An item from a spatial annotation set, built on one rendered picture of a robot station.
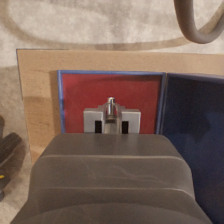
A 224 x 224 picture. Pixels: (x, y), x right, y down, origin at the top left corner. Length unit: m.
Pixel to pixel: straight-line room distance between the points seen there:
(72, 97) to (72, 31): 0.51
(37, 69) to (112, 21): 0.50
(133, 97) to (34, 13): 0.60
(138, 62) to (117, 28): 0.49
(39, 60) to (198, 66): 0.17
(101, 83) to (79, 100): 0.03
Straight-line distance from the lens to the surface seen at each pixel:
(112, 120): 0.15
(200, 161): 0.20
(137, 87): 0.18
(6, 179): 0.55
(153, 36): 0.68
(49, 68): 0.19
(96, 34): 0.66
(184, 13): 0.34
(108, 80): 0.18
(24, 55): 0.20
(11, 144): 0.70
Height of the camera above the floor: 0.65
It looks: 73 degrees down
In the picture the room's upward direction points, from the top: 178 degrees clockwise
